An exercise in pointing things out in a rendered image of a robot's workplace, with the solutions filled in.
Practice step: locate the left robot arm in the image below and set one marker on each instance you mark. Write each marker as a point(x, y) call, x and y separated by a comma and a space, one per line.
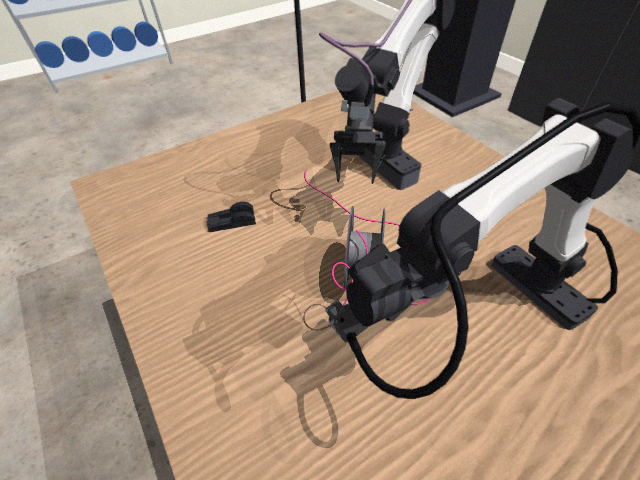
point(388, 287)

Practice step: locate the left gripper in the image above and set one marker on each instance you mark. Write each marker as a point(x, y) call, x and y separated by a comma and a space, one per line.
point(347, 321)

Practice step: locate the black cable reel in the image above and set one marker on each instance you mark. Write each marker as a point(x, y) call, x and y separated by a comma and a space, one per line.
point(355, 246)

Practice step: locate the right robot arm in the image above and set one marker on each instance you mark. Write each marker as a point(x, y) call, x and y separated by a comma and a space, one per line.
point(352, 80)

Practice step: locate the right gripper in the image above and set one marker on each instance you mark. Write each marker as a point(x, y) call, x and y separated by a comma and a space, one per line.
point(360, 135)

